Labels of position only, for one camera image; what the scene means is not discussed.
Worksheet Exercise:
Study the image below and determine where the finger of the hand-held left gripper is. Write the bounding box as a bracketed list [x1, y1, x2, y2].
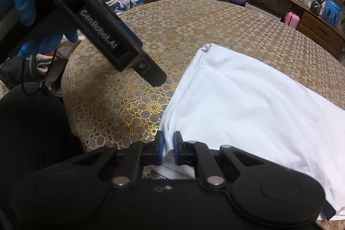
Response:
[132, 56, 168, 88]
[118, 20, 144, 47]

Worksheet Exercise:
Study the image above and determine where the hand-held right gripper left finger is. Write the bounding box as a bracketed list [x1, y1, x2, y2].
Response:
[71, 130, 166, 189]

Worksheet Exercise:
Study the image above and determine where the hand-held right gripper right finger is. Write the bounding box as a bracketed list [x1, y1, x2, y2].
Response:
[173, 130, 267, 189]

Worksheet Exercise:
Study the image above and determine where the white T-shirt navy collar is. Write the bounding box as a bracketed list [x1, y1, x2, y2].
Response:
[155, 43, 345, 221]

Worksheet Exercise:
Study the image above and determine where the gold floral tablecloth table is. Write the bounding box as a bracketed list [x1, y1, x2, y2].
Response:
[61, 0, 345, 230]

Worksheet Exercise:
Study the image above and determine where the person's black-clad leg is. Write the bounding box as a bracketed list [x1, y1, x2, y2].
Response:
[0, 82, 84, 193]

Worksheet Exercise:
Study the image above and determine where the white flat box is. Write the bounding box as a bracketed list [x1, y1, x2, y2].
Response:
[245, 1, 282, 22]

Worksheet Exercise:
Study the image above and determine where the pink box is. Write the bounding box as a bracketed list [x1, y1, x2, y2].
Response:
[284, 11, 300, 30]

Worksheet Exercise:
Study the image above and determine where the wooden TV cabinet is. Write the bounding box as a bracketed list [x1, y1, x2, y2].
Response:
[152, 0, 345, 58]

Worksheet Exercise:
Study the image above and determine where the green potted plant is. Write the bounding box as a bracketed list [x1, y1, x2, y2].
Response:
[307, 0, 332, 16]

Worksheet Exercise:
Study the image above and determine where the black wrist strap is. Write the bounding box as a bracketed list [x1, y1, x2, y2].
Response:
[21, 49, 59, 97]

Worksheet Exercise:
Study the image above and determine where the blue picture frame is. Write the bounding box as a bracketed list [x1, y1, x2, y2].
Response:
[321, 0, 343, 27]

